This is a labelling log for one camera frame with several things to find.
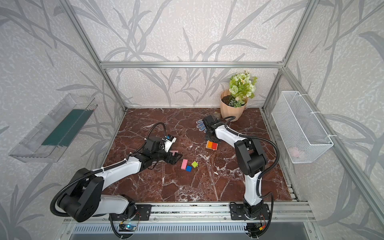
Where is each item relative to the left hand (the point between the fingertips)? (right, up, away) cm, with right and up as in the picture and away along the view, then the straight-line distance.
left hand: (178, 147), depth 88 cm
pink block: (+4, -10, +2) cm, 11 cm away
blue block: (+6, -13, +1) cm, 14 cm away
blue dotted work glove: (+14, +12, +21) cm, 28 cm away
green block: (+10, -10, +2) cm, 14 cm away
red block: (+22, -1, +9) cm, 24 cm away
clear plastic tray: (-51, +7, -25) cm, 57 cm away
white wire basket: (+56, +9, -27) cm, 63 cm away
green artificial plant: (+40, +38, +7) cm, 55 cm away
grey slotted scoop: (+25, +20, +27) cm, 42 cm away
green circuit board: (-22, -35, -17) cm, 45 cm away
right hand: (+21, +7, +11) cm, 25 cm away
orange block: (+19, 0, +9) cm, 21 cm away
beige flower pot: (+34, +21, +14) cm, 42 cm away
